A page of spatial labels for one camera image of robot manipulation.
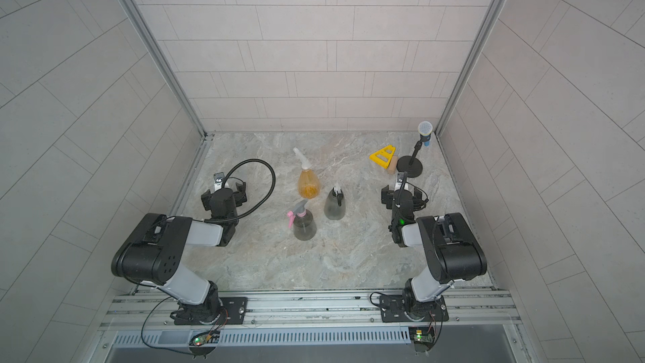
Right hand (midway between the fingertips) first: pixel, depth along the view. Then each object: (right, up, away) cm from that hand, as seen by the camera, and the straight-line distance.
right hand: (401, 183), depth 94 cm
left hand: (-65, +1, -1) cm, 65 cm away
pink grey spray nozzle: (-36, -5, -21) cm, 42 cm away
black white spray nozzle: (-24, -1, -17) cm, 30 cm away
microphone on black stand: (+6, +6, +9) cm, 12 cm away
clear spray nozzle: (-35, +8, -12) cm, 38 cm away
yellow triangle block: (-4, +10, +14) cm, 18 cm away
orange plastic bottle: (-36, -1, +2) cm, 36 cm away
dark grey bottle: (-35, -13, -12) cm, 39 cm away
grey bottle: (-26, -9, -6) cm, 28 cm away
